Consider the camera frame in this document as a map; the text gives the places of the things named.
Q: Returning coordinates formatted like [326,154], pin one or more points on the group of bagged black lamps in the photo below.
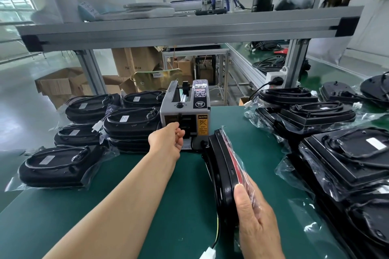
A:
[328,146]

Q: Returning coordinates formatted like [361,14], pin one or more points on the white flat scale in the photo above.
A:
[138,12]

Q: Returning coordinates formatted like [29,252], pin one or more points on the person's right hand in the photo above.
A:
[261,231]

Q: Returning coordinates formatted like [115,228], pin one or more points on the white handset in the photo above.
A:
[89,12]

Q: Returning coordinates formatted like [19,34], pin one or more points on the small brown cardboard box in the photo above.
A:
[244,101]

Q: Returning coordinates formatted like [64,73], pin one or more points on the black phone on shelf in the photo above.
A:
[210,11]

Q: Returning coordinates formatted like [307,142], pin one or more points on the person's left hand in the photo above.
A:
[165,141]

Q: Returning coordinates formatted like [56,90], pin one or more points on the grey metal shelf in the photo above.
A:
[194,28]

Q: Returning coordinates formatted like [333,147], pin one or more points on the unbagged black lamps with cables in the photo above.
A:
[358,92]

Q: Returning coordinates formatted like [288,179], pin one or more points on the person's left forearm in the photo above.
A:
[109,213]

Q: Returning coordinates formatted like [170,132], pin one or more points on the grey tape dispenser machine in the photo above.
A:
[182,110]

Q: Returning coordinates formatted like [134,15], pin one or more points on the black cup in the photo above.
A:
[262,5]

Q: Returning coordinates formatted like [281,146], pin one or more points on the window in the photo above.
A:
[15,7]

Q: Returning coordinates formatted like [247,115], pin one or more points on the grey metal railing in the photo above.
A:
[15,23]

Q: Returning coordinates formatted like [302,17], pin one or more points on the white power socket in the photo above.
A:
[276,81]

